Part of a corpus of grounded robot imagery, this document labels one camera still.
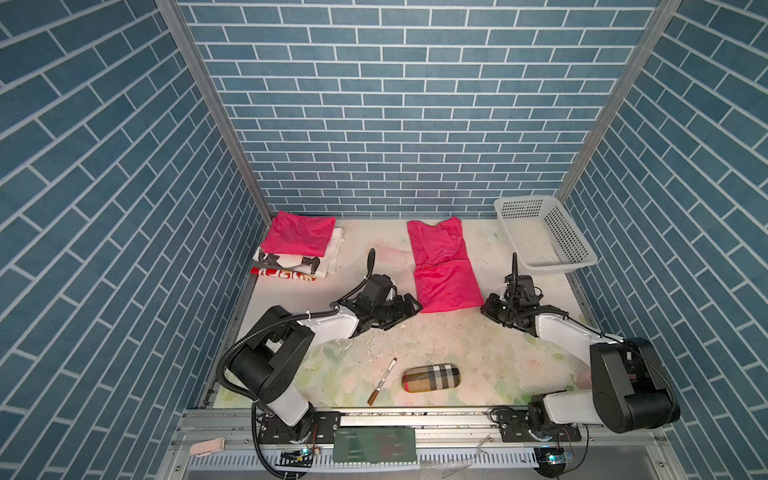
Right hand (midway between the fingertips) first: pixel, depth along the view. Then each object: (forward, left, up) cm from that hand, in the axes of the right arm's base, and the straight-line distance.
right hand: (479, 302), depth 92 cm
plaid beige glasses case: (-24, +15, -1) cm, 28 cm away
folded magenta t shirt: (+20, +65, +6) cm, 68 cm away
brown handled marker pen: (-28, +29, -3) cm, 41 cm away
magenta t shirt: (+11, +10, -2) cm, 15 cm away
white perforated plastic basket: (+35, -29, -5) cm, 46 cm away
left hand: (-6, +19, +3) cm, 21 cm away
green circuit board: (-39, +28, -2) cm, 48 cm away
